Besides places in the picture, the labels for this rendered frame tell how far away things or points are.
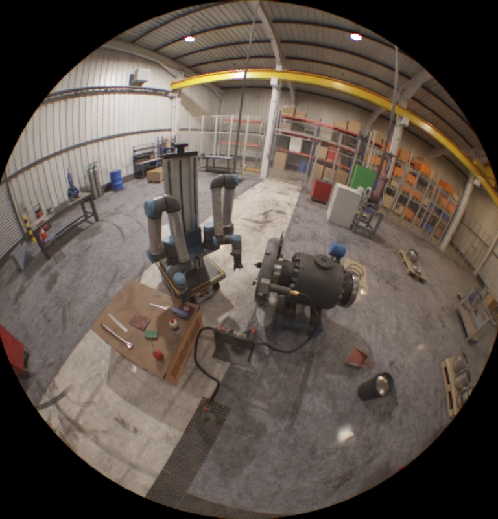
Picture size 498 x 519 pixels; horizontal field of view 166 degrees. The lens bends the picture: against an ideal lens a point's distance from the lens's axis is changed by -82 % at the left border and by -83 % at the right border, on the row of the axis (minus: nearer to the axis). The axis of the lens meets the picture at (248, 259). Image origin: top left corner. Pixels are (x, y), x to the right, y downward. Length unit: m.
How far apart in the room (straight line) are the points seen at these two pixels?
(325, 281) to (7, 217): 9.19
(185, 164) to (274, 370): 2.29
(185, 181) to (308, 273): 1.51
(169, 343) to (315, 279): 1.49
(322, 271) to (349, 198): 3.78
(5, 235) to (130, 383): 7.49
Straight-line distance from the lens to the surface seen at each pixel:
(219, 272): 2.26
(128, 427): 2.21
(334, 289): 1.82
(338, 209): 5.38
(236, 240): 1.52
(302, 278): 1.71
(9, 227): 8.53
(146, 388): 2.10
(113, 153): 9.58
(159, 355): 1.51
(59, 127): 8.81
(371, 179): 8.75
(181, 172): 1.73
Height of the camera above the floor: 1.91
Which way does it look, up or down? 40 degrees down
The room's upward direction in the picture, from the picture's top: 8 degrees clockwise
